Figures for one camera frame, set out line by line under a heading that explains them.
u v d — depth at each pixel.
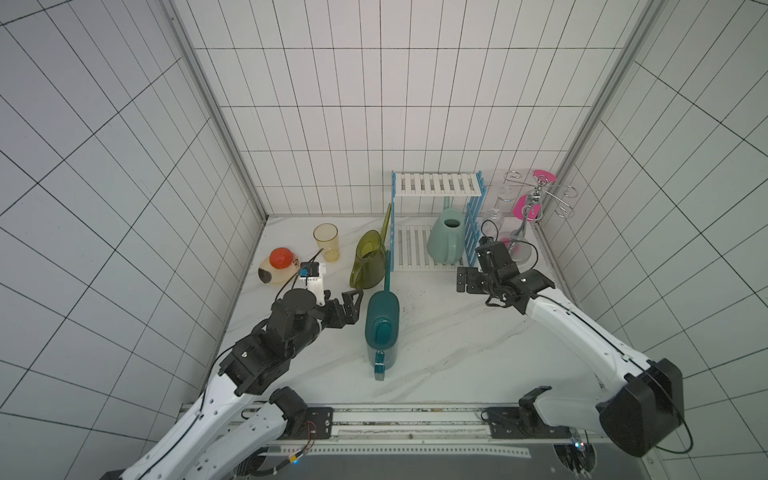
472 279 0.73
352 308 0.59
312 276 0.57
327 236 0.97
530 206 0.93
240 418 0.59
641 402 0.38
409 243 1.07
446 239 0.92
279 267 1.03
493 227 1.01
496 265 0.60
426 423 0.75
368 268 0.94
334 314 0.58
